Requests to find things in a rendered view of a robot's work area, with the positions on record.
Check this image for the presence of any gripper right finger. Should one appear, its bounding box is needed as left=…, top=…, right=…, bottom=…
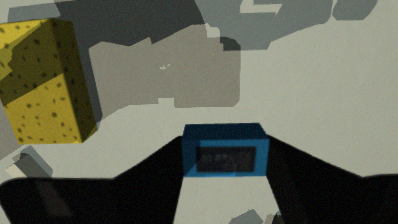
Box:
left=266, top=134, right=398, bottom=224

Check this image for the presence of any yellow speckled block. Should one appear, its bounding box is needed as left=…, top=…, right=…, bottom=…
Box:
left=0, top=18, right=97, bottom=144

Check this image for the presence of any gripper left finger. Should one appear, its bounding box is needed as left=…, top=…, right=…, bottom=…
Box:
left=0, top=136, right=184, bottom=224

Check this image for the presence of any blue block with black rectangular mark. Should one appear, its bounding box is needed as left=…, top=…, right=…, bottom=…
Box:
left=181, top=123, right=270, bottom=177

